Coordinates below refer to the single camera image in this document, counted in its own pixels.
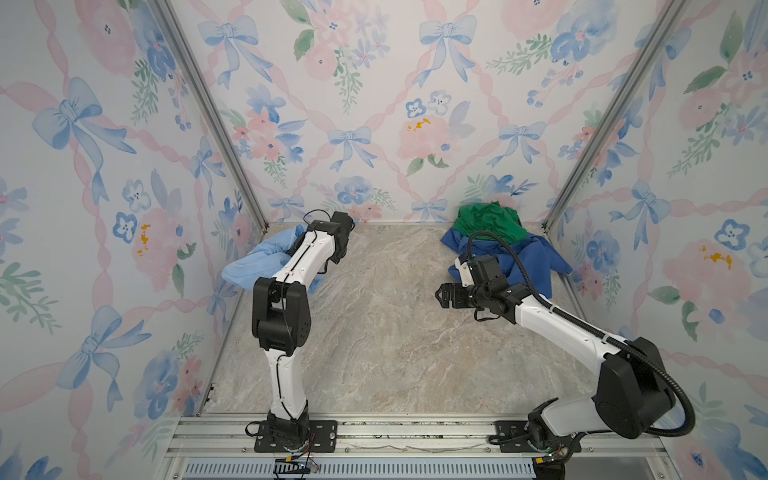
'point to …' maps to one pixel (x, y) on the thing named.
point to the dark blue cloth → (540, 260)
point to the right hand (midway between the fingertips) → (448, 291)
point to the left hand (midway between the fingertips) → (289, 251)
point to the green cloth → (490, 217)
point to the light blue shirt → (264, 261)
